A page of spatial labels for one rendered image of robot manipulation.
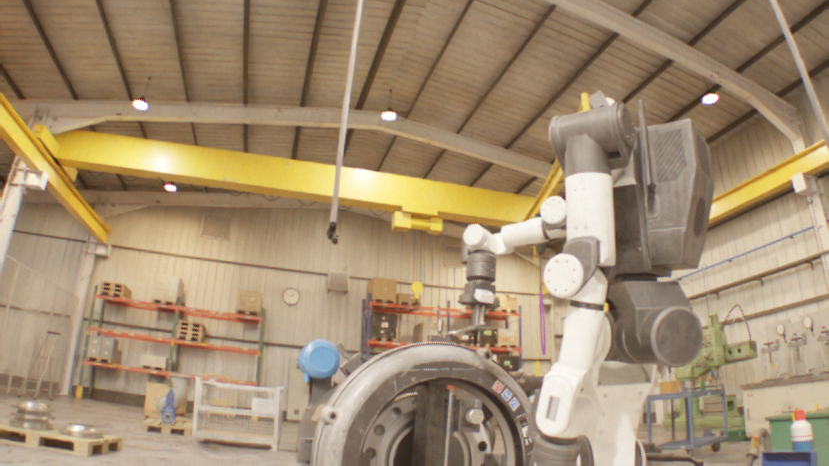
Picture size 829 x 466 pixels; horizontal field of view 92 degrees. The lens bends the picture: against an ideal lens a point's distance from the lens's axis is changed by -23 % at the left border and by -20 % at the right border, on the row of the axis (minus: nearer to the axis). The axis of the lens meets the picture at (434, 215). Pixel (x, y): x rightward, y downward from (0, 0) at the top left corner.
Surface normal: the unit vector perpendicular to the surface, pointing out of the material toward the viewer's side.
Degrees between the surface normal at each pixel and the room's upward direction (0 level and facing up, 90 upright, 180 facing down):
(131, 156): 90
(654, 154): 97
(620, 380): 48
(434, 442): 90
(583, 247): 97
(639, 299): 55
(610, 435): 113
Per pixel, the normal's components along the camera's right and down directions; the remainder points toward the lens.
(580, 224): -0.66, -0.17
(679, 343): 0.06, -0.20
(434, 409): 0.42, -0.33
